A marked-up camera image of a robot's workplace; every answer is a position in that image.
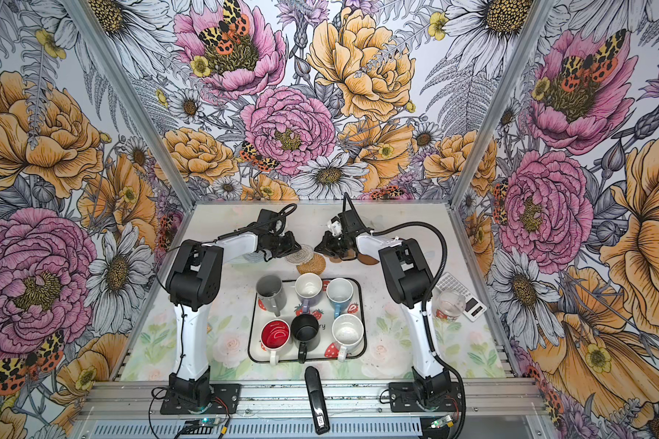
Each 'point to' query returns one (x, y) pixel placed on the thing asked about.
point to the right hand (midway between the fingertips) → (315, 254)
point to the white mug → (347, 331)
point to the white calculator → (475, 305)
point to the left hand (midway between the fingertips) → (299, 252)
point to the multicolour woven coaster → (301, 255)
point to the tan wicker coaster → (316, 265)
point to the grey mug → (272, 294)
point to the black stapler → (318, 408)
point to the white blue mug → (340, 292)
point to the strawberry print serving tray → (324, 310)
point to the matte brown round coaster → (364, 259)
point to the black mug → (306, 334)
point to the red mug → (275, 335)
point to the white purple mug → (307, 286)
